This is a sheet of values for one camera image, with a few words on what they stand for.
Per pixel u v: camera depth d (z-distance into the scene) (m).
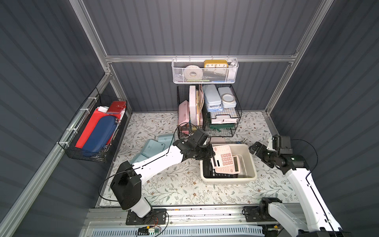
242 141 1.02
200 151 0.65
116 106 0.80
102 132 0.69
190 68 0.83
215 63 0.87
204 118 0.97
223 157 0.80
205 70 0.90
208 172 0.85
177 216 0.75
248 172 0.84
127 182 0.42
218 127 0.98
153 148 0.96
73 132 0.64
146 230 0.70
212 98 0.94
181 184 0.84
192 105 0.89
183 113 1.02
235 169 0.84
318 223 0.39
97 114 0.77
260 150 0.68
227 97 0.98
